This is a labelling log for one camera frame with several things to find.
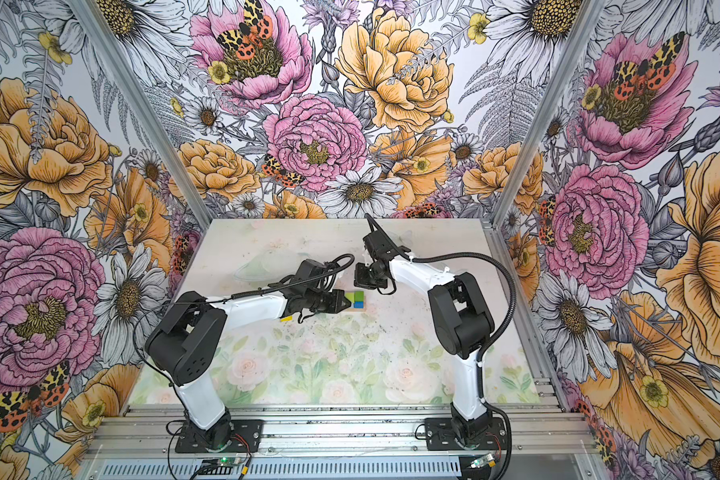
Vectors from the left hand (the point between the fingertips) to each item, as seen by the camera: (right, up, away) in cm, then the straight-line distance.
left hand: (348, 311), depth 91 cm
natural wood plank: (+2, -1, +3) cm, 4 cm away
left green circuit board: (-26, -31, -20) cm, 45 cm away
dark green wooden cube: (+3, +4, +3) cm, 6 cm away
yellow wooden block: (-13, +3, -22) cm, 25 cm away
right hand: (+3, +6, +3) cm, 7 cm away
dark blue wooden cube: (+3, +1, +3) cm, 5 cm away
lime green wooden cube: (+1, +4, +2) cm, 5 cm away
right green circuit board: (+34, -31, -20) cm, 50 cm away
